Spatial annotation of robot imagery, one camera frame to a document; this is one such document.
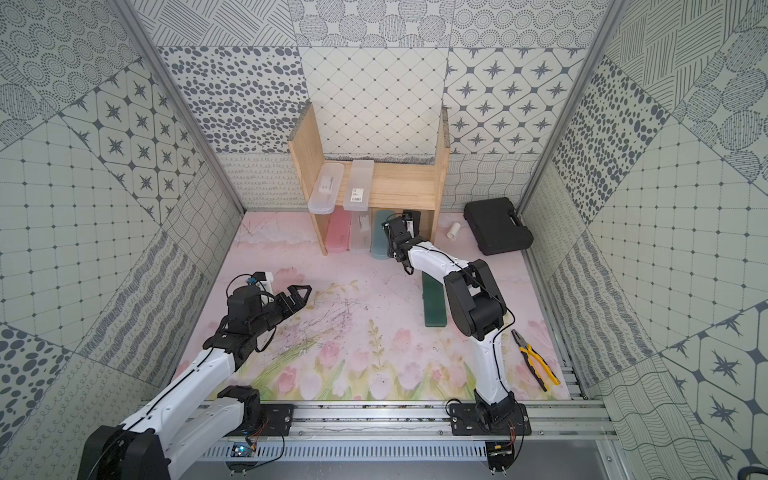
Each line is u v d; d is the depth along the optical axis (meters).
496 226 1.11
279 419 0.73
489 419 0.65
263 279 0.78
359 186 0.87
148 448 0.39
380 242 0.99
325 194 0.85
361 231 1.06
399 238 0.79
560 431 0.74
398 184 0.90
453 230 1.10
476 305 0.54
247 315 0.64
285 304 0.74
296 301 0.75
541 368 0.83
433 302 0.93
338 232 1.05
